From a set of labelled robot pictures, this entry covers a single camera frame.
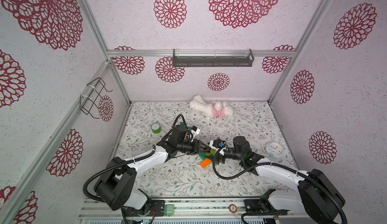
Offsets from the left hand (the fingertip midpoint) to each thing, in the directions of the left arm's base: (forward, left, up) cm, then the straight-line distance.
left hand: (207, 150), depth 78 cm
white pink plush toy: (+33, -4, -7) cm, 34 cm away
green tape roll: (+20, +32, -10) cm, 39 cm away
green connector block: (-25, +19, -12) cm, 34 cm away
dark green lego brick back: (+2, +2, -12) cm, 12 cm away
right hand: (+2, 0, -1) cm, 2 cm away
